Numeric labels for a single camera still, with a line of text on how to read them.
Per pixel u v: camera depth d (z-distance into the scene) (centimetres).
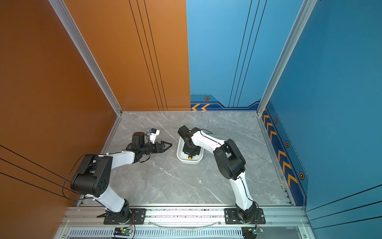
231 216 72
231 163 55
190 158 90
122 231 71
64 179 74
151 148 81
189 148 81
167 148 84
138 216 74
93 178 47
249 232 70
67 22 74
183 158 91
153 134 85
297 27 76
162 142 83
